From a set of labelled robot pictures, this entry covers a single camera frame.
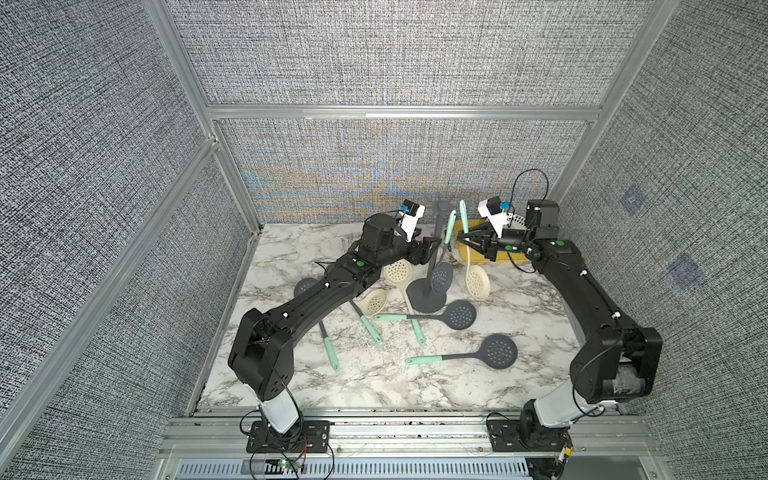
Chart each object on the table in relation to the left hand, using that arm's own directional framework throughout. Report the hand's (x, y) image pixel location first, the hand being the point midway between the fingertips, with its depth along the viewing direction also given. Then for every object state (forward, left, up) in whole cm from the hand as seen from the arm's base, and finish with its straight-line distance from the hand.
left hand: (437, 233), depth 76 cm
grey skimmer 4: (-21, -18, -29) cm, 40 cm away
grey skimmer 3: (-8, -10, -29) cm, 32 cm away
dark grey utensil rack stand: (0, +1, -31) cm, 31 cm away
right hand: (+1, -6, +1) cm, 7 cm away
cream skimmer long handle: (-4, -13, -15) cm, 20 cm away
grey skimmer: (0, -4, -18) cm, 18 cm away
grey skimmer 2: (-14, +16, -30) cm, 37 cm away
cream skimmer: (+9, +8, -28) cm, 31 cm away
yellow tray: (-5, -9, -2) cm, 11 cm away
